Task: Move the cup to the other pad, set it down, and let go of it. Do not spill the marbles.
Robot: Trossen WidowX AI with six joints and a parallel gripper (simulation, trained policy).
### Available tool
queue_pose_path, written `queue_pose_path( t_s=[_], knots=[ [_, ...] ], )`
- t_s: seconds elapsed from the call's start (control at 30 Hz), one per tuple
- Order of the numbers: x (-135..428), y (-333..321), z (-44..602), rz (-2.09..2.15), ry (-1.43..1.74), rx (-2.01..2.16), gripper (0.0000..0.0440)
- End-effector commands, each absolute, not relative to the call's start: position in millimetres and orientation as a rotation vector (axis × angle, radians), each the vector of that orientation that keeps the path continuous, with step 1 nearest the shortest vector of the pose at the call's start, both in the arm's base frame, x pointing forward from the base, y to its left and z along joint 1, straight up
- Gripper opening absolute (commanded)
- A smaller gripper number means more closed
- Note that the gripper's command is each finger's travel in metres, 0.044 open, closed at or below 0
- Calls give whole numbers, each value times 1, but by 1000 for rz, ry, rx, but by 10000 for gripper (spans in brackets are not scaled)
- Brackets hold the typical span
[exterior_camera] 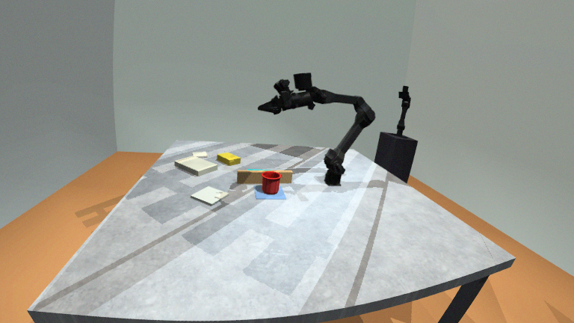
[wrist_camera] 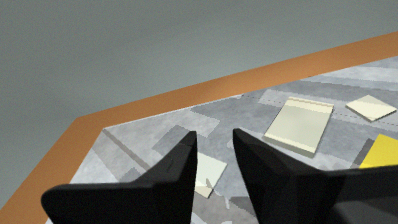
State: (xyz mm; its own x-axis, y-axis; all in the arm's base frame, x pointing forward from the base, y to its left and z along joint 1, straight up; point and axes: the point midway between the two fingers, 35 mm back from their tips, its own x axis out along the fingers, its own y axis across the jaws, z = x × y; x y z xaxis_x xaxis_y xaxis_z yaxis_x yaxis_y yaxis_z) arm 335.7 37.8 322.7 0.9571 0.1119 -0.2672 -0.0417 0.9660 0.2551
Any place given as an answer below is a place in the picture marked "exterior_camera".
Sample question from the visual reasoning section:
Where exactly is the dark red cup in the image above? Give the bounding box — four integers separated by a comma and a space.
262, 171, 281, 195

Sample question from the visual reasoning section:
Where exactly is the tan rectangular bar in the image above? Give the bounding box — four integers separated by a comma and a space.
237, 170, 293, 184

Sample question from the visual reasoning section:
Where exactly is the yellow block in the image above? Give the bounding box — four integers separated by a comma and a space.
217, 153, 241, 166

